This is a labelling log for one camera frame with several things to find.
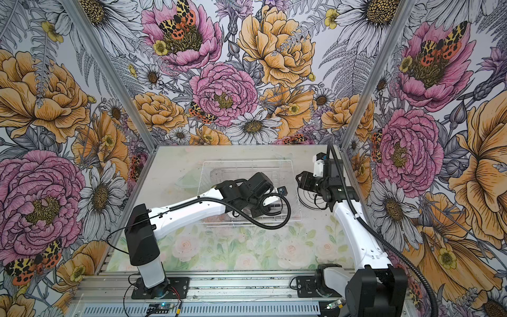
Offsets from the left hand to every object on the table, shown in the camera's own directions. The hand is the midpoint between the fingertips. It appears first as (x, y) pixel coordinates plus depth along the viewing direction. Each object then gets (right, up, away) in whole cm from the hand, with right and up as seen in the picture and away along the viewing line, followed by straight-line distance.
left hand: (262, 205), depth 79 cm
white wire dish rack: (+11, +11, +29) cm, 34 cm away
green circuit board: (-35, -34, -9) cm, 50 cm away
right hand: (+16, +8, +1) cm, 18 cm away
